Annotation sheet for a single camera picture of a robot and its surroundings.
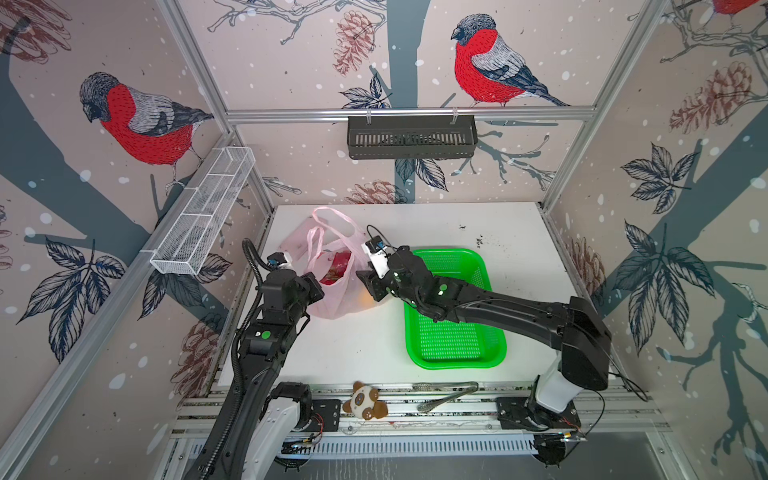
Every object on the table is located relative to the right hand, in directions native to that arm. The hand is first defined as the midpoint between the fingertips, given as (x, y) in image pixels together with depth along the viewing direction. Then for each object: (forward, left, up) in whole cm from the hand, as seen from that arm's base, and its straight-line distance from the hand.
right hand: (359, 271), depth 76 cm
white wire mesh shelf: (+6, +42, +10) cm, 44 cm away
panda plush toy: (-26, -2, -20) cm, 33 cm away
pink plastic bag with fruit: (+9, +10, -2) cm, 14 cm away
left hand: (-1, +12, 0) cm, 12 cm away
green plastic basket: (-9, -25, -24) cm, 36 cm away
